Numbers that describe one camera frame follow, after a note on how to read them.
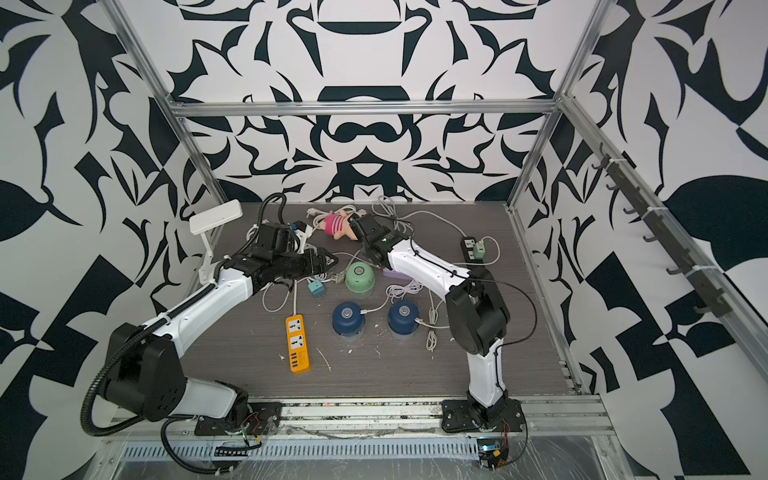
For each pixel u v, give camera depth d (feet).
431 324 2.51
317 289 3.10
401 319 2.65
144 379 1.38
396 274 3.26
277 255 2.23
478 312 1.63
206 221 2.73
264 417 2.43
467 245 3.44
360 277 2.89
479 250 3.24
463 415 2.45
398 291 3.13
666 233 1.80
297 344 2.73
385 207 3.82
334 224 3.44
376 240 2.22
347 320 2.61
